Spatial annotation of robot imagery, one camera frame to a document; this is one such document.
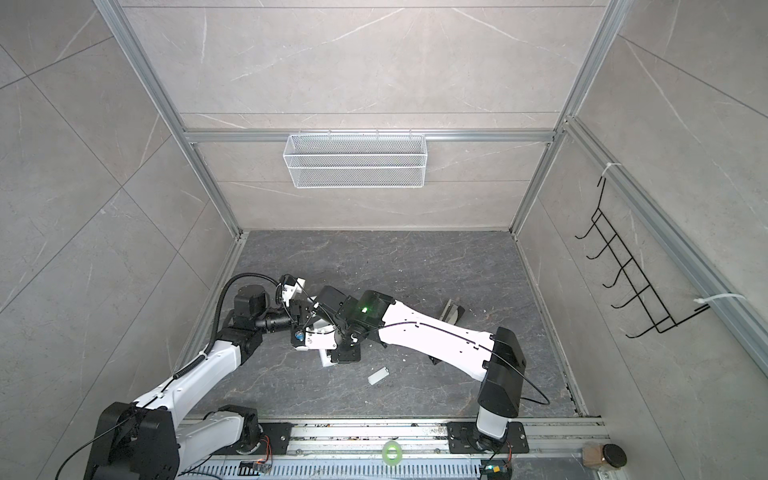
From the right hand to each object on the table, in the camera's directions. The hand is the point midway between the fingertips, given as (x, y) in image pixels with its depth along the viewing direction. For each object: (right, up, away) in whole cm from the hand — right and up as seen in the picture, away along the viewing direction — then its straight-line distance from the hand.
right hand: (336, 341), depth 73 cm
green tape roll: (+14, -27, -1) cm, 31 cm away
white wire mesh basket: (+1, +54, +28) cm, 61 cm away
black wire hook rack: (+69, +10, -11) cm, 71 cm away
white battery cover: (+11, -12, +11) cm, 20 cm away
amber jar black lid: (+60, -23, -8) cm, 65 cm away
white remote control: (-2, -3, -3) cm, 5 cm away
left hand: (-2, +7, +3) cm, 8 cm away
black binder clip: (+26, -9, +13) cm, 31 cm away
